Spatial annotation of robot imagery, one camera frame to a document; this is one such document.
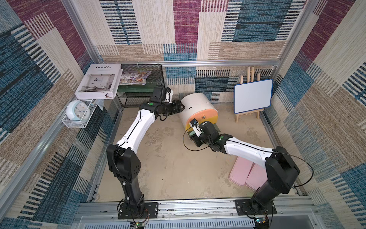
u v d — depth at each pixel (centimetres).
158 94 64
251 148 53
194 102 92
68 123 64
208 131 66
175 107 73
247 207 74
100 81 75
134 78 84
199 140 76
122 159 47
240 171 85
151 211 73
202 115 87
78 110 65
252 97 100
